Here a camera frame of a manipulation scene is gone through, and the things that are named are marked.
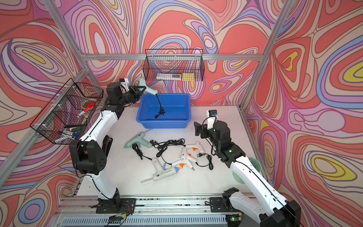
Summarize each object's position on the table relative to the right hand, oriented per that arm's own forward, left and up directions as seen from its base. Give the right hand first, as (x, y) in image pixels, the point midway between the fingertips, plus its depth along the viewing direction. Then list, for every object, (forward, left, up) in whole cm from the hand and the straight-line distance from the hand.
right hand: (203, 124), depth 75 cm
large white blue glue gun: (-17, +25, -23) cm, 38 cm away
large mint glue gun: (+6, +42, -22) cm, 48 cm away
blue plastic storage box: (+19, +23, -7) cm, 31 cm away
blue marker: (-5, +68, +4) cm, 68 cm away
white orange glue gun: (-2, +4, -25) cm, 26 cm away
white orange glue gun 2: (-9, +11, -23) cm, 27 cm away
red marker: (+11, +62, +7) cm, 63 cm away
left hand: (+21, +31, +10) cm, 39 cm away
